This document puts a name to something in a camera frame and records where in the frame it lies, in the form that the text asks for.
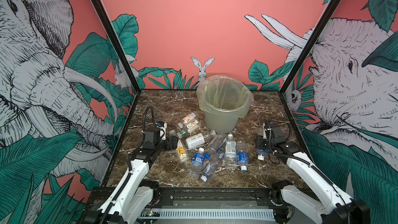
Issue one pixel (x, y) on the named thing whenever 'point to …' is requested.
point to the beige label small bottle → (193, 126)
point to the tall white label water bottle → (230, 160)
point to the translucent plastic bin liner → (223, 93)
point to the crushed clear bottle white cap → (214, 162)
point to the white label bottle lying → (199, 139)
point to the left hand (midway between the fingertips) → (171, 136)
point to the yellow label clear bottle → (182, 152)
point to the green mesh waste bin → (222, 123)
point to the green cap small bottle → (180, 134)
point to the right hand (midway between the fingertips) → (258, 137)
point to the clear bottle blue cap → (214, 144)
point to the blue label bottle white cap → (195, 169)
